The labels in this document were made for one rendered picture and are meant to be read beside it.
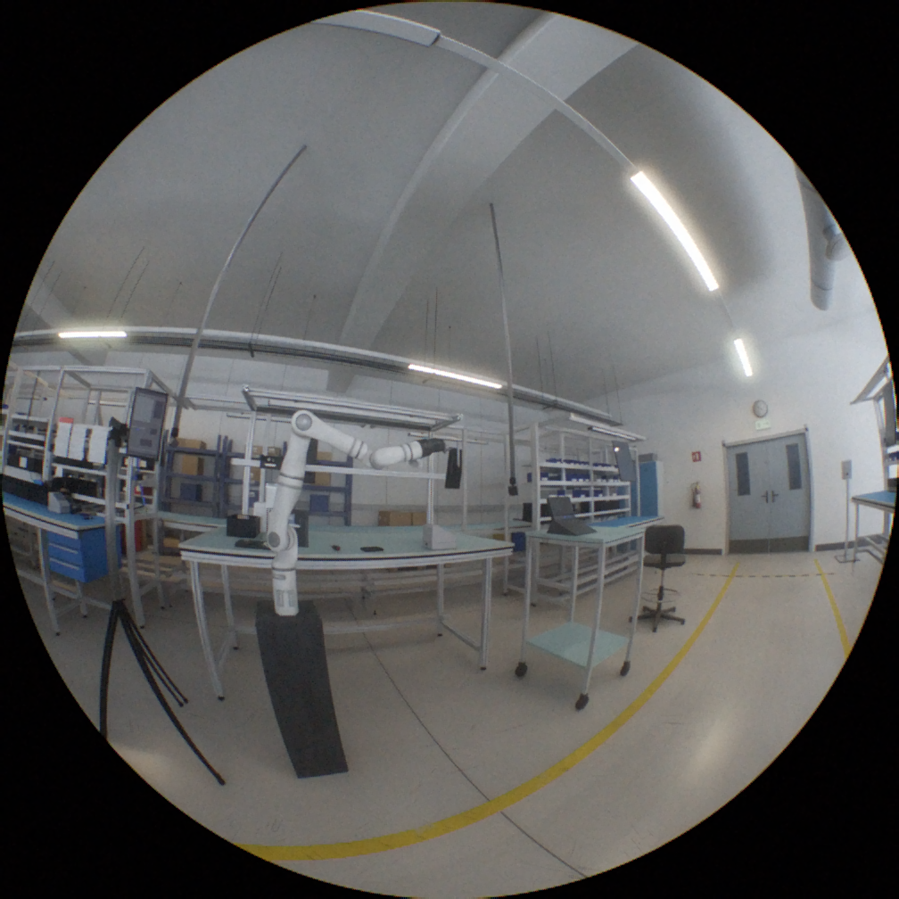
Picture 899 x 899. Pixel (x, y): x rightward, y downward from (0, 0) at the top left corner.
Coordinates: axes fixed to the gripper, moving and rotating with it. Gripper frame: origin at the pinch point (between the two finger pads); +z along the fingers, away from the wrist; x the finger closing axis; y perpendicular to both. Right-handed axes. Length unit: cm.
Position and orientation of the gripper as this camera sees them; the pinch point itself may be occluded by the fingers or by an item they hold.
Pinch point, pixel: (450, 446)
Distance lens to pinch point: 131.8
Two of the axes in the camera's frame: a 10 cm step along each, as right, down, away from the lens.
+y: -0.3, -9.5, -3.1
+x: -6.3, -2.2, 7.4
